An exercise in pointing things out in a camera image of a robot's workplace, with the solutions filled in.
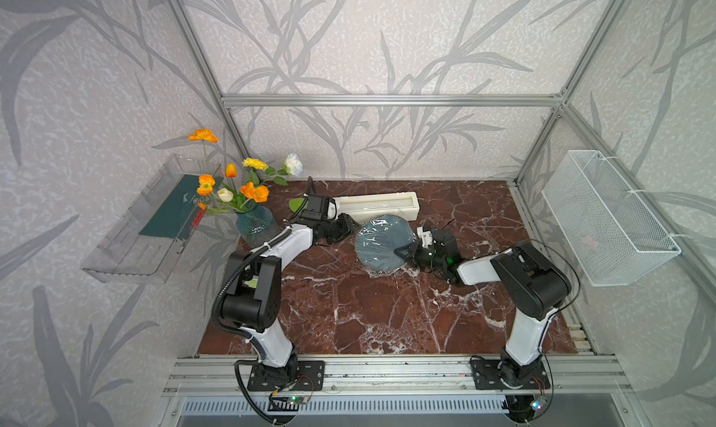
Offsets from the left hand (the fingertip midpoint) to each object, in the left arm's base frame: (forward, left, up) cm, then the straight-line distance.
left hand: (358, 227), depth 91 cm
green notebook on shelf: (-9, +45, +20) cm, 50 cm away
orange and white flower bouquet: (-2, +28, +21) cm, 35 cm away
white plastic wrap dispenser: (+12, 0, -4) cm, 13 cm away
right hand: (-6, -12, -5) cm, 14 cm away
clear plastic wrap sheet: (-10, -16, -11) cm, 22 cm away
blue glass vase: (+1, +34, -1) cm, 34 cm away
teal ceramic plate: (0, -6, -7) cm, 9 cm away
